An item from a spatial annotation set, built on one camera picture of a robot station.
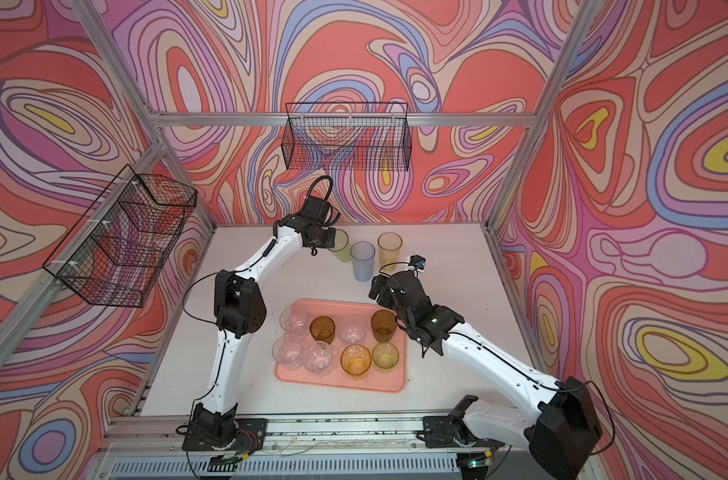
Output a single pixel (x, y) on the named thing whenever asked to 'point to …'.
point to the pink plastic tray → (341, 345)
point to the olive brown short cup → (383, 324)
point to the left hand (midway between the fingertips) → (332, 236)
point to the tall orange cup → (389, 245)
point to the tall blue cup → (362, 254)
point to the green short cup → (386, 355)
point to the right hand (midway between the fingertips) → (386, 290)
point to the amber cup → (356, 360)
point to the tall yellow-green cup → (341, 246)
